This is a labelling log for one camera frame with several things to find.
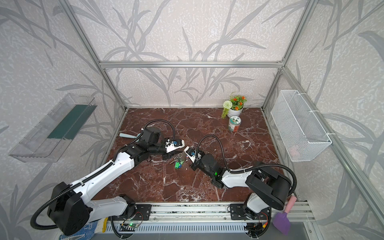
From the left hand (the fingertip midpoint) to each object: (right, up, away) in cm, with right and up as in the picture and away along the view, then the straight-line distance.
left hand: (181, 142), depth 78 cm
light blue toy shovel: (-44, +1, +26) cm, 52 cm away
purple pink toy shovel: (+49, -37, -7) cm, 62 cm away
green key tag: (-3, -15, +11) cm, 19 cm away
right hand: (+3, -3, +4) cm, 6 cm away
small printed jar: (+33, +11, +24) cm, 42 cm away
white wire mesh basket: (+53, +7, -15) cm, 55 cm away
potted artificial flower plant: (+34, +21, +27) cm, 48 cm away
